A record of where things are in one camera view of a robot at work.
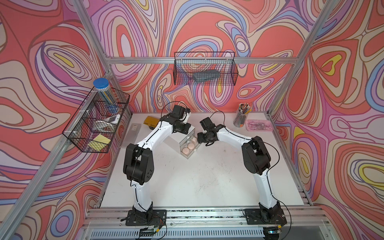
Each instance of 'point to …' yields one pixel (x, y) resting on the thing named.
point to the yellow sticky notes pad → (99, 142)
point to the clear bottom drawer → (185, 141)
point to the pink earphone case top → (195, 140)
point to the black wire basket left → (92, 128)
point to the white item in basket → (113, 119)
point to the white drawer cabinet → (175, 138)
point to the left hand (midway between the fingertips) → (187, 130)
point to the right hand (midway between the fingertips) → (202, 142)
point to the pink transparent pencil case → (259, 125)
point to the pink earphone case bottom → (185, 151)
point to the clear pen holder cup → (241, 114)
